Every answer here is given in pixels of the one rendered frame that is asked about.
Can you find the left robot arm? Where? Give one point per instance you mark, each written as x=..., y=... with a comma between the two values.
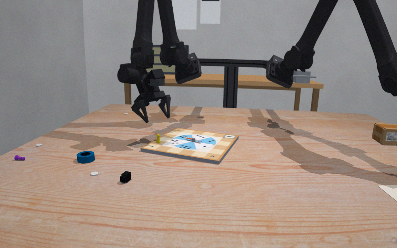
x=301, y=55

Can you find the brown cardboard box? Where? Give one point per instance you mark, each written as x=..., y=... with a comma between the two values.
x=386, y=134

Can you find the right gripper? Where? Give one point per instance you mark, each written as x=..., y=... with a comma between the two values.
x=143, y=100

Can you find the blue ring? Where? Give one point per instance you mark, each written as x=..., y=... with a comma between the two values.
x=85, y=157

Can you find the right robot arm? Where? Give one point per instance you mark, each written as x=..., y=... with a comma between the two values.
x=142, y=55

